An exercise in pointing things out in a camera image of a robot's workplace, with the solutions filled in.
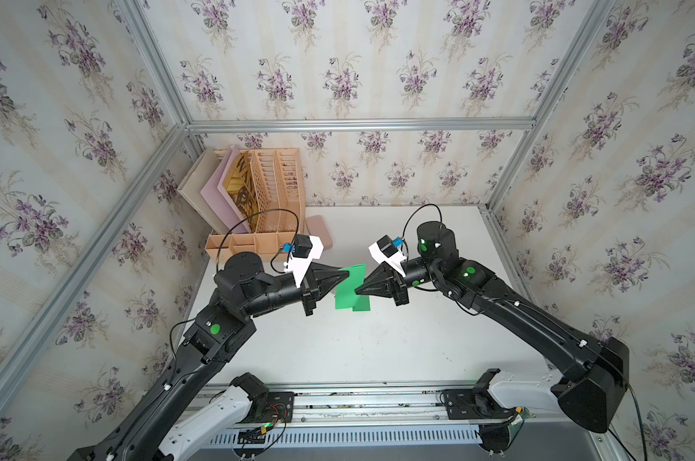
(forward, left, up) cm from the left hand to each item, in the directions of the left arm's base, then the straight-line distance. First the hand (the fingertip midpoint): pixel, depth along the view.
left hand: (348, 278), depth 54 cm
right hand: (+1, -3, -7) cm, 8 cm away
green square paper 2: (0, 0, -7) cm, 7 cm away
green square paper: (+14, -5, -39) cm, 42 cm away
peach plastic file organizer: (+61, +28, -35) cm, 75 cm away
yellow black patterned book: (+49, +37, -18) cm, 64 cm away
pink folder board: (+37, +40, -12) cm, 56 cm away
